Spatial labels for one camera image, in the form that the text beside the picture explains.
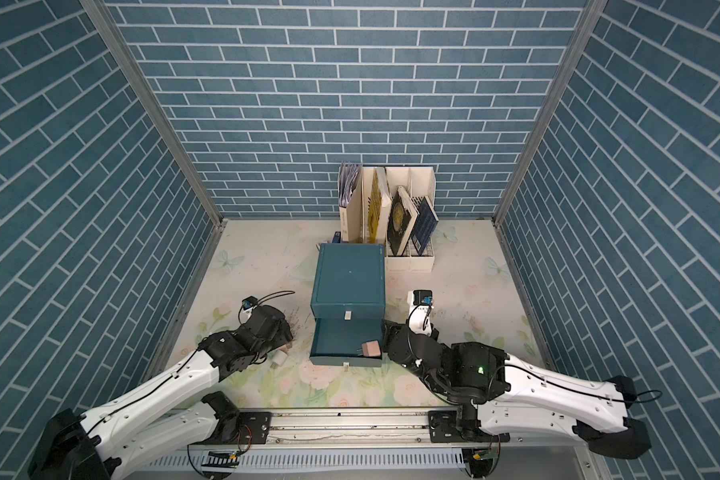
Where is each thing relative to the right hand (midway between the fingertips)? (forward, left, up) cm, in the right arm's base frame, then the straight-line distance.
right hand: (391, 328), depth 67 cm
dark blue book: (+44, -10, -9) cm, 46 cm away
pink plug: (0, +5, -13) cm, 14 cm away
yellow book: (+39, +6, -1) cm, 39 cm away
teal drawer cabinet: (+6, +11, -1) cm, 12 cm away
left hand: (+4, +28, -16) cm, 32 cm away
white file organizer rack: (+57, -7, -1) cm, 57 cm away
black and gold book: (+43, -2, -6) cm, 43 cm away
